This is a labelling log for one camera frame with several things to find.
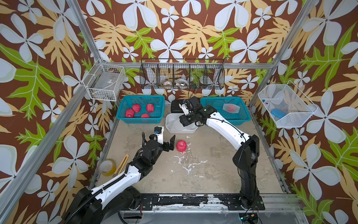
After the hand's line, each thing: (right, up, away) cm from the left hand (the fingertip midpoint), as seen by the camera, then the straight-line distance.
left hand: (167, 132), depth 79 cm
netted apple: (+49, +17, +32) cm, 61 cm away
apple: (-32, +13, +28) cm, 45 cm away
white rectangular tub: (0, +9, +29) cm, 30 cm away
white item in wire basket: (+8, +34, +19) cm, 40 cm away
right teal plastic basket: (+50, +8, +32) cm, 60 cm away
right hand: (+9, +9, +8) cm, 15 cm away
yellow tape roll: (-38, -23, +7) cm, 45 cm away
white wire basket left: (-40, +32, +7) cm, 51 cm away
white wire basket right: (+72, +15, +3) cm, 73 cm away
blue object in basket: (+65, +11, +1) cm, 66 cm away
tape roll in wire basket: (-1, +33, +16) cm, 37 cm away
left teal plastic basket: (-15, +20, +39) cm, 46 cm away
